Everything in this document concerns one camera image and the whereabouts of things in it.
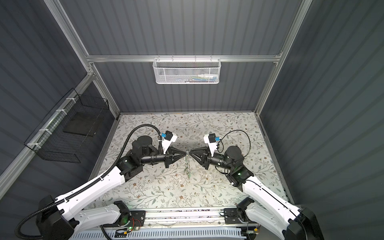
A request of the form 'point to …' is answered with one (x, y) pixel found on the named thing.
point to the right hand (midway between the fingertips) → (192, 155)
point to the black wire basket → (65, 133)
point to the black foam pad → (84, 124)
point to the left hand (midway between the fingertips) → (186, 154)
